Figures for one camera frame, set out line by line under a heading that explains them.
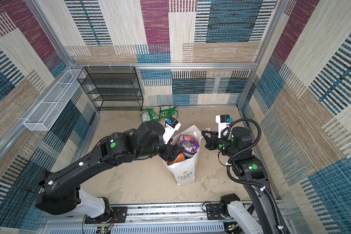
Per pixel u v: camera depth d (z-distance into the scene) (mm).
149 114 1114
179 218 729
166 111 1148
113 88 1110
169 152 503
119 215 732
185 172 713
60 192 378
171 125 495
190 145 746
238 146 477
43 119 700
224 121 558
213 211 731
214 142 561
